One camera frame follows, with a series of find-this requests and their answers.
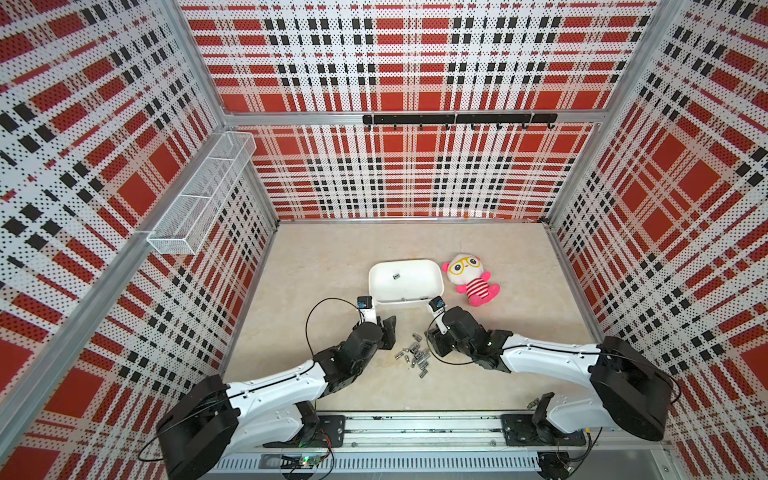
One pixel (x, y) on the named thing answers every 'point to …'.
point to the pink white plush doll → (466, 271)
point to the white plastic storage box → (405, 283)
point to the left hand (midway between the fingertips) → (392, 317)
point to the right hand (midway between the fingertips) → (436, 328)
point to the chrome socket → (396, 276)
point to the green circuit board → (310, 461)
